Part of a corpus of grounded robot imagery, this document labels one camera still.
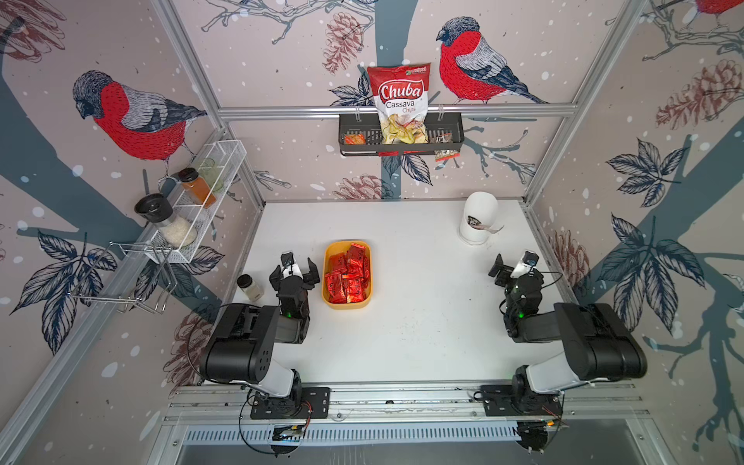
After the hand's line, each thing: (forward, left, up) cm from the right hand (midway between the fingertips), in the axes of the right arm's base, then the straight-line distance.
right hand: (512, 256), depth 90 cm
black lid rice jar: (-13, +89, +26) cm, 94 cm away
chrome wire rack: (-25, +93, +26) cm, 100 cm away
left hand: (-3, +68, +1) cm, 68 cm away
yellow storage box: (+7, +58, -7) cm, 59 cm away
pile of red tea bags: (-5, +53, -5) cm, 53 cm away
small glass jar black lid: (-13, +82, -3) cm, 83 cm away
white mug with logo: (+21, +5, -4) cm, 22 cm away
